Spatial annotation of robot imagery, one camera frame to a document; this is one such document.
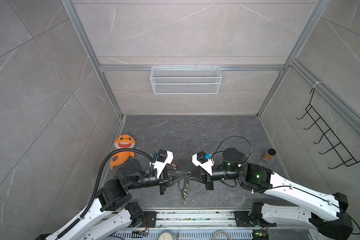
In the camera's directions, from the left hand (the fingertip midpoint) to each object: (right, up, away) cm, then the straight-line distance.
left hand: (186, 172), depth 52 cm
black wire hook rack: (+66, +8, +10) cm, 67 cm away
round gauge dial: (-9, -33, +14) cm, 37 cm away
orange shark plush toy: (-39, +7, +42) cm, 58 cm away
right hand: (+1, -2, +5) cm, 6 cm away
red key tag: (-7, -8, +40) cm, 41 cm away
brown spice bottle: (+51, -1, +36) cm, 62 cm away
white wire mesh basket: (+1, +48, +48) cm, 68 cm away
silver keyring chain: (0, -6, +2) cm, 7 cm away
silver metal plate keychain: (0, -5, +4) cm, 6 cm away
